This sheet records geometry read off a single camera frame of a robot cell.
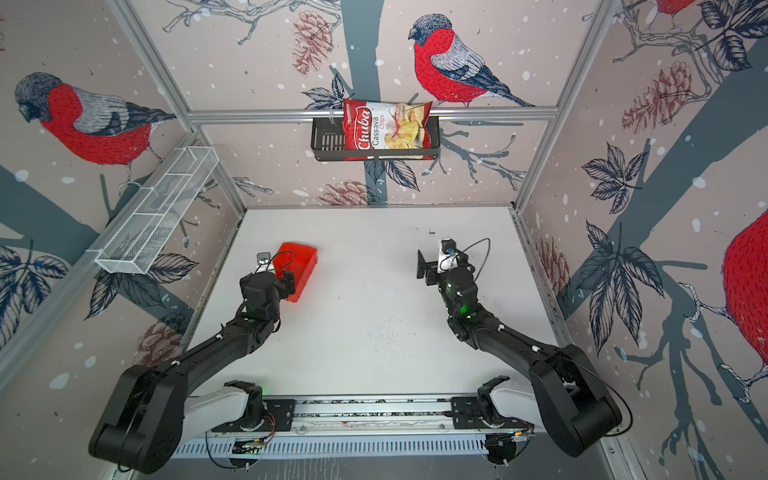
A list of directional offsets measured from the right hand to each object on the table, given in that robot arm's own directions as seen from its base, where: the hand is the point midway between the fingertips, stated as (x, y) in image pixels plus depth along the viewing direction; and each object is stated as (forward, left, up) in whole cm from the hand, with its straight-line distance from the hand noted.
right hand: (433, 253), depth 83 cm
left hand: (-5, +49, -4) cm, 49 cm away
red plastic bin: (+10, +47, -18) cm, 52 cm away
